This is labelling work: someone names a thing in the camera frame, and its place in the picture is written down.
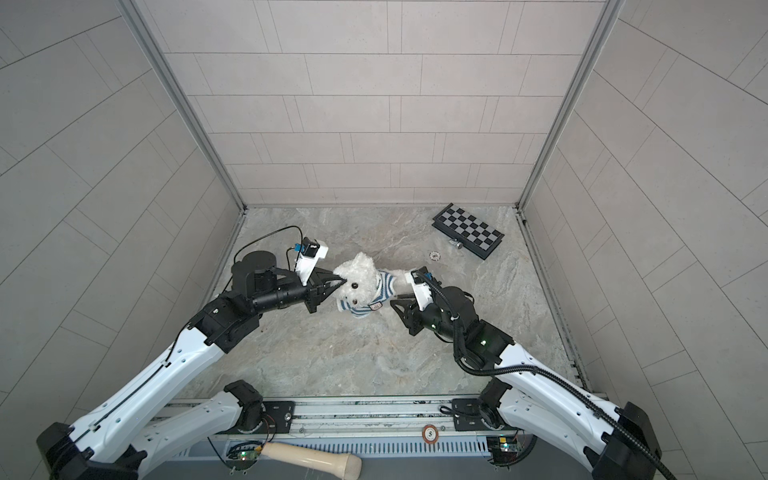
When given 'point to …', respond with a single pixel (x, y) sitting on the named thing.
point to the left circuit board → (243, 456)
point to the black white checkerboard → (474, 234)
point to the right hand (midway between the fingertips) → (392, 306)
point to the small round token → (434, 255)
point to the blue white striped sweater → (385, 285)
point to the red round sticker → (430, 433)
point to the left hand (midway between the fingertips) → (350, 280)
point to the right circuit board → (504, 449)
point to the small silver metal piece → (456, 243)
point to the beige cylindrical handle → (341, 465)
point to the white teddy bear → (366, 285)
